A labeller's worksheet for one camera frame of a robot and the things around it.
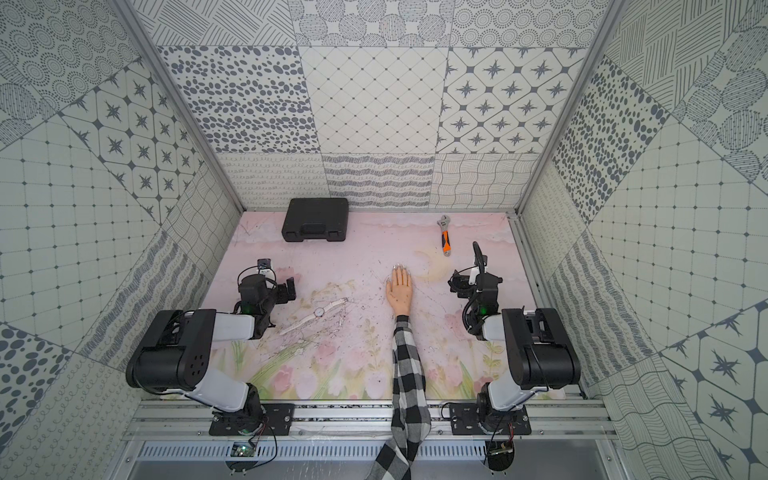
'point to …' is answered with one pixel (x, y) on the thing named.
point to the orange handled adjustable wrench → (445, 240)
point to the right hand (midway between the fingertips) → (471, 274)
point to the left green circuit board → (241, 449)
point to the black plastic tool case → (316, 219)
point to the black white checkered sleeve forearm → (410, 417)
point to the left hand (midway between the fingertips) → (285, 278)
